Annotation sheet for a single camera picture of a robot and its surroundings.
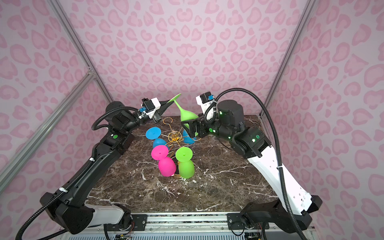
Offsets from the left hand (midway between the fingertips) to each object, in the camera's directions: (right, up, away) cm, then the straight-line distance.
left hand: (170, 96), depth 56 cm
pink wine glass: (-4, -30, +14) cm, 33 cm away
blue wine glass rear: (+4, -18, +26) cm, 32 cm away
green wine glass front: (+5, -29, +13) cm, 33 cm away
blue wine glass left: (-11, -15, +16) cm, 24 cm away
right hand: (+7, -8, +1) cm, 11 cm away
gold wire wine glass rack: (-1, -17, +15) cm, 23 cm away
